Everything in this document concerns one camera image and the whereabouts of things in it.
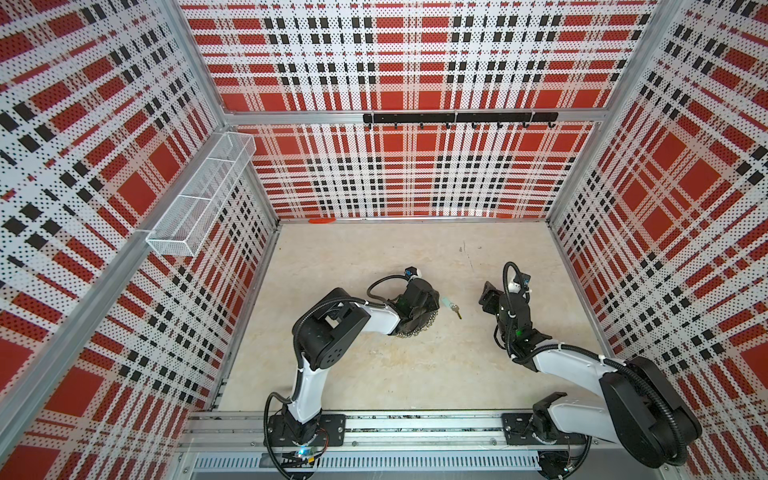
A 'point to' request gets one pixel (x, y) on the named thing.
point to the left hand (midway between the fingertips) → (437, 298)
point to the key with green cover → (453, 307)
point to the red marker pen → (321, 220)
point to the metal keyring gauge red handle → (416, 323)
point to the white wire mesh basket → (180, 226)
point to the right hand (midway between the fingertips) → (496, 287)
